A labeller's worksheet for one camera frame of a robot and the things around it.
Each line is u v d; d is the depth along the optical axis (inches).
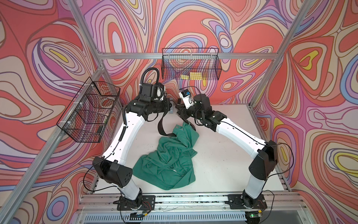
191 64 37.8
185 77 32.6
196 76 32.3
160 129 27.4
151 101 21.6
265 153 18.3
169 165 32.2
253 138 19.1
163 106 25.6
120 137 17.4
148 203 28.5
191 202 29.5
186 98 25.8
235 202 28.5
